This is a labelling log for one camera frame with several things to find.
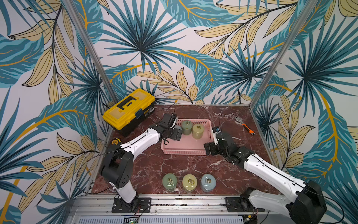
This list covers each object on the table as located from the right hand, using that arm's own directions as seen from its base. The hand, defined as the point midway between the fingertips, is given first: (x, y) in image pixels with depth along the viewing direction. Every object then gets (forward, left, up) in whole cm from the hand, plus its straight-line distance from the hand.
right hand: (211, 142), depth 82 cm
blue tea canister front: (-21, +4, -5) cm, 22 cm away
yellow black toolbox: (+19, +54, +4) cm, 58 cm away
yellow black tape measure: (+8, +61, -9) cm, 62 cm away
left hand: (+8, +23, -2) cm, 24 cm away
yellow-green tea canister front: (-20, +14, -5) cm, 26 cm away
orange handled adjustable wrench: (+26, -29, -13) cm, 41 cm away
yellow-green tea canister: (+13, +6, -6) cm, 15 cm away
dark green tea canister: (-20, +25, -5) cm, 32 cm away
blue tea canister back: (+16, +20, -4) cm, 26 cm away
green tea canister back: (+15, +13, -5) cm, 21 cm away
